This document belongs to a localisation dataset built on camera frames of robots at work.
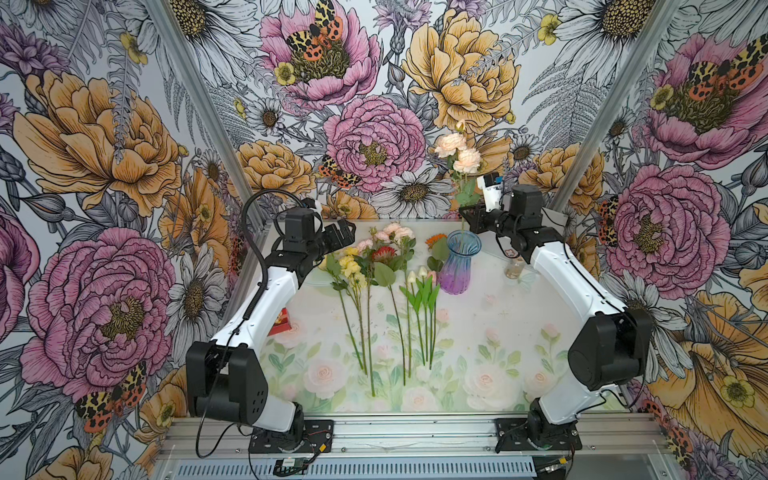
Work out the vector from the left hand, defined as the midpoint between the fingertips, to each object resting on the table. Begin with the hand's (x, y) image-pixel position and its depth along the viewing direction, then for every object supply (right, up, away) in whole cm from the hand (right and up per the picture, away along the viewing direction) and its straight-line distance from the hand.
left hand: (343, 239), depth 84 cm
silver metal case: (+68, +7, +19) cm, 71 cm away
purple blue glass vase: (+33, -10, +12) cm, 37 cm away
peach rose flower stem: (+18, +2, +28) cm, 33 cm away
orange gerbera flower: (+30, -3, +25) cm, 39 cm away
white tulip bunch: (+24, -18, +15) cm, 33 cm away
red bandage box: (-19, -25, +5) cm, 31 cm away
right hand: (+32, +7, 0) cm, 33 cm away
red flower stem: (+11, -6, +21) cm, 24 cm away
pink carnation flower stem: (+5, -2, +24) cm, 25 cm away
